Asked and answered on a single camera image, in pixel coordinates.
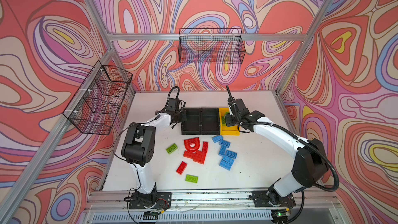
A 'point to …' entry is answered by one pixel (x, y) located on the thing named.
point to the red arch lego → (192, 144)
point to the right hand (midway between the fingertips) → (231, 121)
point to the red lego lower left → (181, 168)
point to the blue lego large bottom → (226, 162)
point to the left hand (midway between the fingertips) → (187, 115)
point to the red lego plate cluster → (198, 156)
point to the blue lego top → (217, 138)
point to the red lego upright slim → (205, 146)
